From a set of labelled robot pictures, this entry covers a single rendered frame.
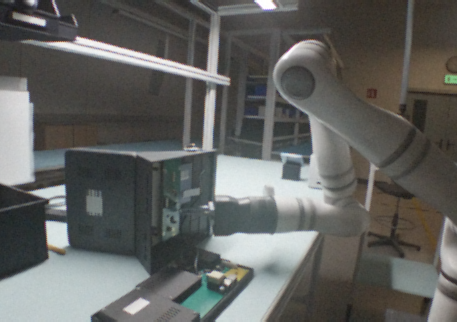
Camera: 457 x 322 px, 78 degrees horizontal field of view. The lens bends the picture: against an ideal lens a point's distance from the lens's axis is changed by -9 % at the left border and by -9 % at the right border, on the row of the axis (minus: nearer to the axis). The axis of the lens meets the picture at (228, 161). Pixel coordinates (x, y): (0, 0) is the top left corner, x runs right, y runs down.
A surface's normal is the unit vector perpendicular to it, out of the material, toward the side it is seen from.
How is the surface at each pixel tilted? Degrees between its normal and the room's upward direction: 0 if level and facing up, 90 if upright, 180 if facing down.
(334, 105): 113
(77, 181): 90
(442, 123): 90
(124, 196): 90
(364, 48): 90
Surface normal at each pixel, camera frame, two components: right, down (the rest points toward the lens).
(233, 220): 0.19, 0.19
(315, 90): -0.35, 0.51
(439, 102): -0.44, 0.11
